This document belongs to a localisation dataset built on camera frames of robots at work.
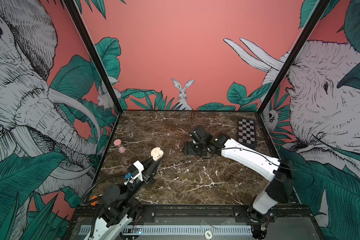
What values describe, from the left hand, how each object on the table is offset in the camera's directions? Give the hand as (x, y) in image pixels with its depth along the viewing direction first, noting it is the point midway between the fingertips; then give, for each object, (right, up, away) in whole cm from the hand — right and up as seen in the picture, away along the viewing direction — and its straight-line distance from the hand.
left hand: (157, 156), depth 59 cm
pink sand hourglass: (-31, +2, +31) cm, 44 cm away
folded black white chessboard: (+55, +7, +45) cm, 72 cm away
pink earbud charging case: (0, +2, -1) cm, 2 cm away
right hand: (+11, -1, +18) cm, 21 cm away
